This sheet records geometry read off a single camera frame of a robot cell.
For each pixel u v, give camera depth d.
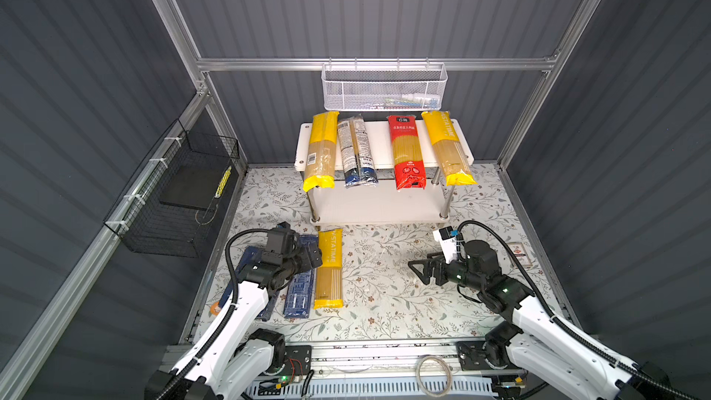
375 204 0.99
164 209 0.71
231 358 0.47
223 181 0.79
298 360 0.73
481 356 0.73
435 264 0.68
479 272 0.62
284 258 0.62
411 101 0.91
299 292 0.83
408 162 0.69
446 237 0.70
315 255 0.75
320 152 0.72
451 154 0.72
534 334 0.52
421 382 0.70
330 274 0.87
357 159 0.71
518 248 0.94
